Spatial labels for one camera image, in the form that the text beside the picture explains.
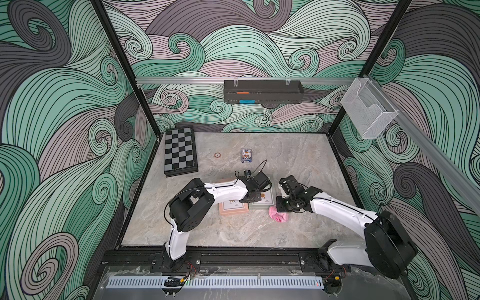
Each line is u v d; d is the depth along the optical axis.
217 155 1.10
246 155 1.07
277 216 0.80
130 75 0.91
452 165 0.55
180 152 1.07
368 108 0.78
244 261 0.74
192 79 1.96
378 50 0.83
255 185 0.71
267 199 0.89
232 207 0.87
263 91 0.96
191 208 0.48
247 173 0.85
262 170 0.74
